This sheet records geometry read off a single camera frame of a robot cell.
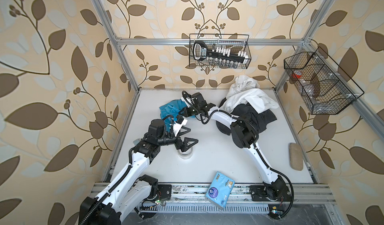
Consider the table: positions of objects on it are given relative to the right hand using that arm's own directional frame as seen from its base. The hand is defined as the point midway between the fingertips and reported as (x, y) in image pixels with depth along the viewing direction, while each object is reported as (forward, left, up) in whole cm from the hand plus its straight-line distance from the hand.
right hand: (179, 113), depth 99 cm
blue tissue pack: (-46, -22, -1) cm, 50 cm away
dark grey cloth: (-3, -44, +4) cm, 44 cm away
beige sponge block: (-30, -67, -3) cm, 73 cm away
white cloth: (+7, -44, +13) cm, 46 cm away
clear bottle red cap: (+9, -71, +24) cm, 76 cm away
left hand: (-25, -10, +15) cm, 31 cm away
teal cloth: (+2, +5, +2) cm, 5 cm away
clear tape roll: (-27, -5, -4) cm, 28 cm away
